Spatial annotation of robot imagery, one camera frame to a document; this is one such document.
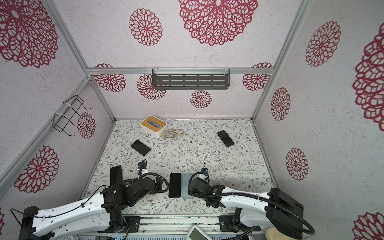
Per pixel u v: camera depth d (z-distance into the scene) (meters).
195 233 0.68
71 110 0.79
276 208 0.41
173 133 1.07
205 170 0.76
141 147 1.03
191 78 0.95
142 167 0.64
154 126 1.10
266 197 0.45
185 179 0.91
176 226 0.74
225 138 1.09
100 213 0.49
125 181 0.58
